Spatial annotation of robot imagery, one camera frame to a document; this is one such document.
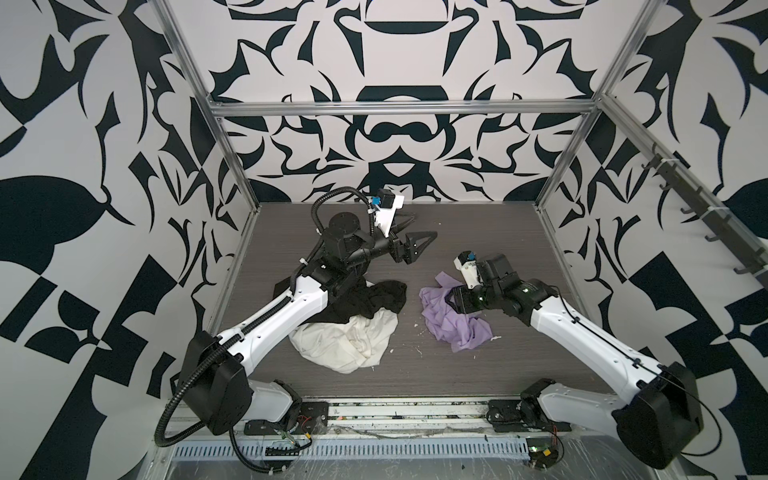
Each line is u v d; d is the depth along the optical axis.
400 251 0.60
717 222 0.58
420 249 0.62
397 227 0.69
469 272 0.74
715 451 0.41
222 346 0.42
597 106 0.90
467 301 0.71
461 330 0.77
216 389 0.40
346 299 0.56
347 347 0.81
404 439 0.72
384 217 0.59
